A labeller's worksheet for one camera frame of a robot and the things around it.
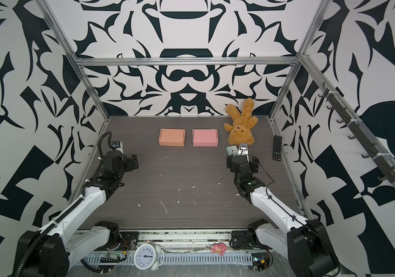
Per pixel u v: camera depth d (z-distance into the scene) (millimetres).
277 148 1025
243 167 625
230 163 804
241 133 1016
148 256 689
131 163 789
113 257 701
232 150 1018
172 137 1047
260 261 713
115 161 637
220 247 700
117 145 728
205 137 1059
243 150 711
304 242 404
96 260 709
